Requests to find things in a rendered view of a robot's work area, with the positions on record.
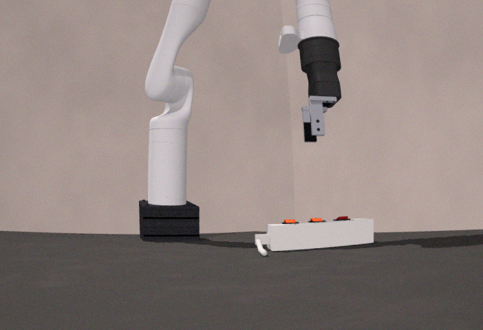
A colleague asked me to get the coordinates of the white power strip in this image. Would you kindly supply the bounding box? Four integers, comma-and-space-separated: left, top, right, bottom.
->
255, 217, 374, 256

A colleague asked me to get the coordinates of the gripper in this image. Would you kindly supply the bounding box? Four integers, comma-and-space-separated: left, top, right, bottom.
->
278, 15, 341, 142

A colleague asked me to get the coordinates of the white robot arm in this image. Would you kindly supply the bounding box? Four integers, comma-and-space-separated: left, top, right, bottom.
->
145, 0, 333, 206

